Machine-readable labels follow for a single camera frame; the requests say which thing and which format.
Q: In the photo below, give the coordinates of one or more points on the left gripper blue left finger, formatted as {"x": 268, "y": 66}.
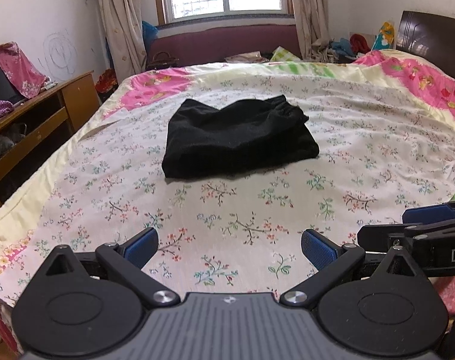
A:
{"x": 123, "y": 265}

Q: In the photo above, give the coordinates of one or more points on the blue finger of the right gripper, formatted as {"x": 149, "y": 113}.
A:
{"x": 429, "y": 214}
{"x": 380, "y": 237}

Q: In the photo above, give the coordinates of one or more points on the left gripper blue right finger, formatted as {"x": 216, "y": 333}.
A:
{"x": 334, "y": 264}

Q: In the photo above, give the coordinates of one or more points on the black pants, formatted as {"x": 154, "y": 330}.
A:
{"x": 247, "y": 135}

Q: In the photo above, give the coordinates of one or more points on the floral bed quilt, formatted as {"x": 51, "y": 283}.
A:
{"x": 385, "y": 126}

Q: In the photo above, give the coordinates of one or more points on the wooden TV cabinet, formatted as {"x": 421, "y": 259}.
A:
{"x": 43, "y": 124}

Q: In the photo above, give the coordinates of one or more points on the dark wooden headboard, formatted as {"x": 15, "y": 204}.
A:
{"x": 429, "y": 36}

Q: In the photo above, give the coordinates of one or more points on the red bag on floor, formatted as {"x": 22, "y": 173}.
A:
{"x": 107, "y": 82}

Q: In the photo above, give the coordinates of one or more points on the colourful toy bag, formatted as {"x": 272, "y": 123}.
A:
{"x": 385, "y": 37}

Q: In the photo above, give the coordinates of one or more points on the pile of clothes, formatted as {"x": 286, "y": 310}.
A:
{"x": 345, "y": 50}

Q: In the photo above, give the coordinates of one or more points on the brown handbag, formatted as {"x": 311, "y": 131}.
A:
{"x": 161, "y": 60}

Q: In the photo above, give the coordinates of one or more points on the pink floral cover cloth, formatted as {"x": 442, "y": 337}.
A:
{"x": 19, "y": 70}

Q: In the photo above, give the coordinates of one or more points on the green checkered cloth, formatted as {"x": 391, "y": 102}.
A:
{"x": 281, "y": 54}

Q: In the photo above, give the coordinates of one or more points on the blue bag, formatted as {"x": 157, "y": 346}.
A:
{"x": 149, "y": 34}

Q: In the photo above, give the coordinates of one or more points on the right beige curtain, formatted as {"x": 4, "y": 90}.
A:
{"x": 311, "y": 20}

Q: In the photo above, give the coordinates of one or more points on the beige curtain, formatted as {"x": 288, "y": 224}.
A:
{"x": 122, "y": 22}
{"x": 311, "y": 20}

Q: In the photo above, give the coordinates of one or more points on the left beige curtain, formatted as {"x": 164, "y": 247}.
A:
{"x": 122, "y": 22}

